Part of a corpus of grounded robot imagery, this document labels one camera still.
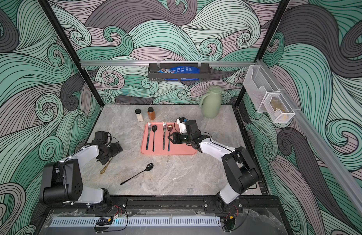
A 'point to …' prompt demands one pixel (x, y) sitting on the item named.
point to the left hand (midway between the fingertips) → (117, 151)
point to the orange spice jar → (151, 113)
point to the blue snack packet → (180, 70)
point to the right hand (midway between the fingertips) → (173, 136)
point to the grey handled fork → (164, 128)
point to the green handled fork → (149, 129)
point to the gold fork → (102, 171)
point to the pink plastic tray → (155, 141)
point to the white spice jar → (138, 114)
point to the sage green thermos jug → (211, 102)
